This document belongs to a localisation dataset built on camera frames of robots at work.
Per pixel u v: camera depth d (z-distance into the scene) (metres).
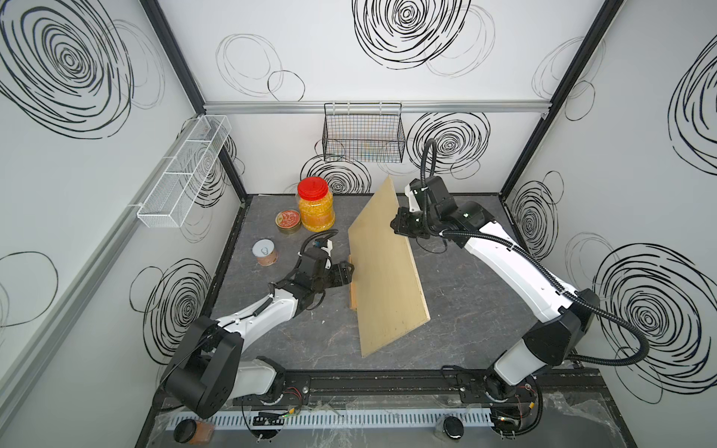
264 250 0.96
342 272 0.77
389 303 0.71
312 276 0.67
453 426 0.61
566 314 0.41
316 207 0.99
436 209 0.55
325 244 0.80
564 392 0.74
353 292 0.84
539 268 0.45
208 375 0.41
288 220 1.08
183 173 0.71
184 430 0.65
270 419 0.72
